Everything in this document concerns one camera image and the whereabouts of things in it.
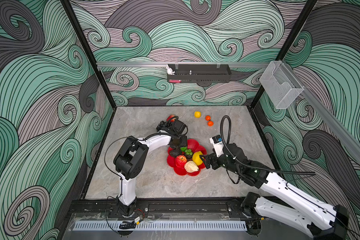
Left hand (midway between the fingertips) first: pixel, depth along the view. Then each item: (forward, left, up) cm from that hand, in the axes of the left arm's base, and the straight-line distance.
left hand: (184, 142), depth 94 cm
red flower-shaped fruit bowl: (-1, -6, -3) cm, 7 cm away
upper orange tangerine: (+23, -18, -1) cm, 29 cm away
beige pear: (-17, -3, +2) cm, 17 cm away
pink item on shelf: (+27, +7, +28) cm, 39 cm away
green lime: (-5, +1, +1) cm, 5 cm away
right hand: (-15, -10, +14) cm, 23 cm away
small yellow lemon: (+26, -10, -1) cm, 28 cm away
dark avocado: (-8, +6, +1) cm, 10 cm away
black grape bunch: (+15, +17, -2) cm, 22 cm away
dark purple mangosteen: (-9, -2, +1) cm, 9 cm away
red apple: (-13, +3, +2) cm, 13 cm away
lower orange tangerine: (+18, -19, -2) cm, 26 cm away
